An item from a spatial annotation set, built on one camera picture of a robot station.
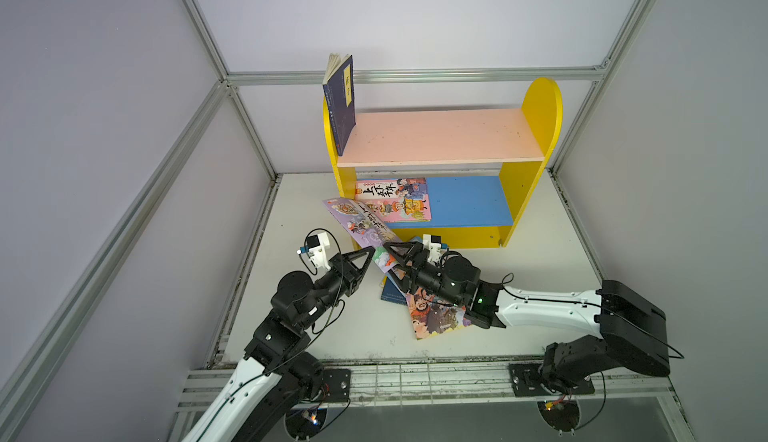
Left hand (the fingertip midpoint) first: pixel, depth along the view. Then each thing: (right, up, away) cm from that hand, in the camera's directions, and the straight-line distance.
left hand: (372, 243), depth 64 cm
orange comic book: (+15, -23, +18) cm, 32 cm away
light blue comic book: (+11, -1, +8) cm, 13 cm away
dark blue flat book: (+3, -18, +23) cm, 29 cm away
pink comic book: (+5, +9, +29) cm, 30 cm away
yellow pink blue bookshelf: (+37, +24, +54) cm, 70 cm away
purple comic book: (-3, +3, +7) cm, 8 cm away
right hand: (+2, -2, +3) cm, 5 cm away
